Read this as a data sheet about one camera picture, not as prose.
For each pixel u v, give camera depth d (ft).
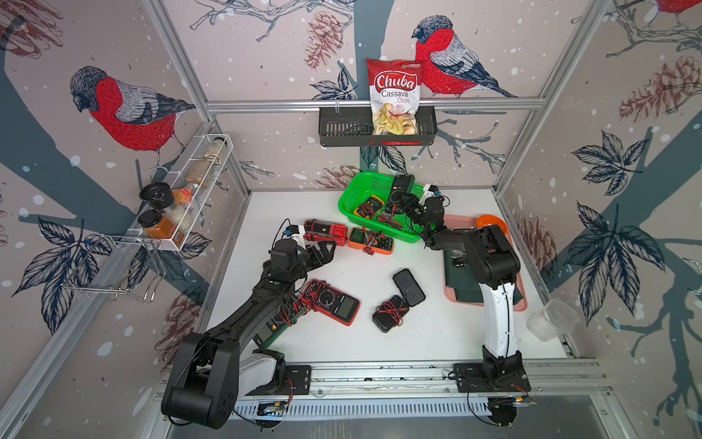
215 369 1.34
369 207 3.60
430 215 2.79
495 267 1.97
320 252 2.49
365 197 3.86
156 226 1.96
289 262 2.22
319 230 3.30
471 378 2.35
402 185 3.38
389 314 2.67
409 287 2.88
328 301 2.79
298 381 2.39
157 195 2.02
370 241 3.20
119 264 1.90
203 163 2.62
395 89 2.69
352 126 3.51
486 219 3.42
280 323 2.67
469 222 3.52
